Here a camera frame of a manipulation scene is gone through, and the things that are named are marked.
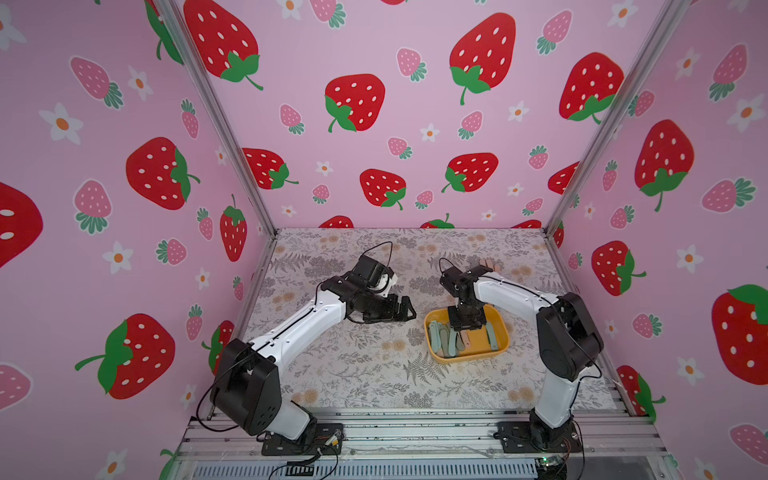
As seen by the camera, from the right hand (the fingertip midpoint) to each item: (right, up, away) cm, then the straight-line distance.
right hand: (476, 325), depth 90 cm
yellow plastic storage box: (-10, -5, -2) cm, 12 cm away
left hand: (-22, +5, -10) cm, 25 cm away
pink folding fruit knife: (+11, +19, +21) cm, 30 cm away
